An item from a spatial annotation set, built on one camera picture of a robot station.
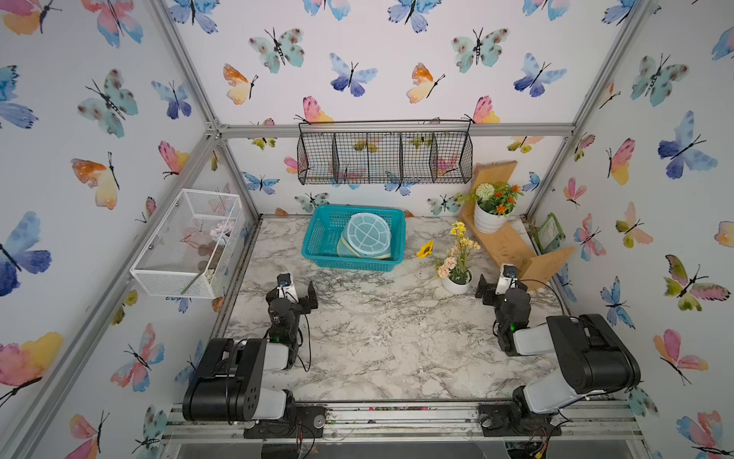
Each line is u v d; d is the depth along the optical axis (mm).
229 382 454
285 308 695
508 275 781
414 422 754
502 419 726
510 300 714
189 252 724
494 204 974
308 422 730
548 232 1120
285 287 760
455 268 901
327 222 1140
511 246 1071
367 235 1046
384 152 986
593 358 450
